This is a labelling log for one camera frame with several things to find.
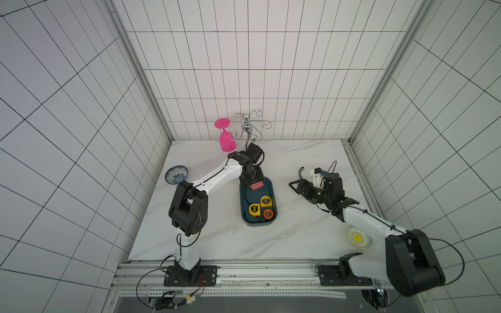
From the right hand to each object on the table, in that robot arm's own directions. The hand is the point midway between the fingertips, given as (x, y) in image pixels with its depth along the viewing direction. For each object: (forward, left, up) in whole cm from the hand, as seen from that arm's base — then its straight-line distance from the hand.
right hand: (287, 188), depth 85 cm
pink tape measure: (+1, +14, 0) cm, 14 cm away
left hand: (+2, +15, -1) cm, 15 cm away
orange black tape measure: (-10, +8, -7) cm, 15 cm away
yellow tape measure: (-3, +9, -8) cm, 13 cm away
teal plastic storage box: (-4, +13, -8) cm, 16 cm away
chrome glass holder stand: (+22, +17, +17) cm, 32 cm away
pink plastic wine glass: (+21, +30, +7) cm, 37 cm away
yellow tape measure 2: (-7, +15, -8) cm, 18 cm away
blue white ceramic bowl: (+9, +58, -8) cm, 60 cm away
